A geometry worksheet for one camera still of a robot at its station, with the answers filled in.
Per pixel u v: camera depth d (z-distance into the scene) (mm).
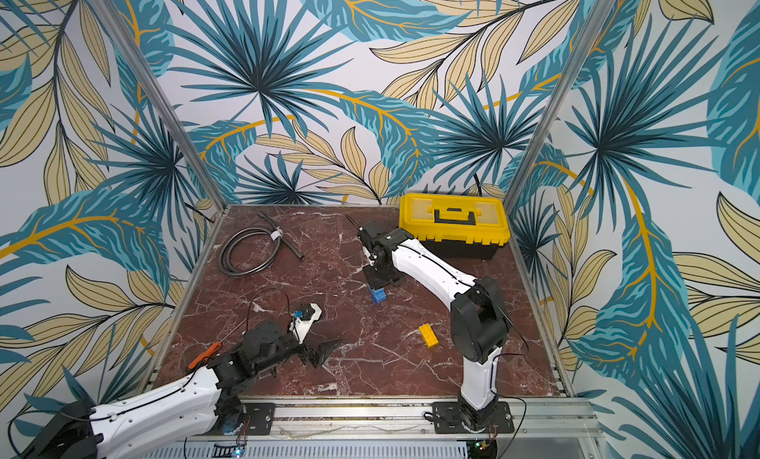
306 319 666
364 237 708
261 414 741
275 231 1080
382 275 734
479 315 502
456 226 945
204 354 826
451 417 737
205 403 551
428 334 871
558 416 766
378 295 902
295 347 679
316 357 692
